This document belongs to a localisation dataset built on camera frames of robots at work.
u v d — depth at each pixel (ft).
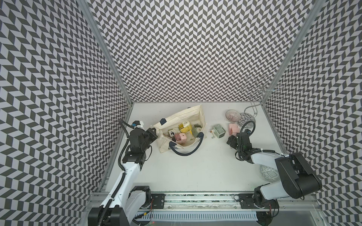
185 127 3.09
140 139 1.96
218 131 3.15
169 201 2.43
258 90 2.64
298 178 1.44
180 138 2.93
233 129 3.15
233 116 3.47
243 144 2.35
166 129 2.64
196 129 3.08
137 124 2.38
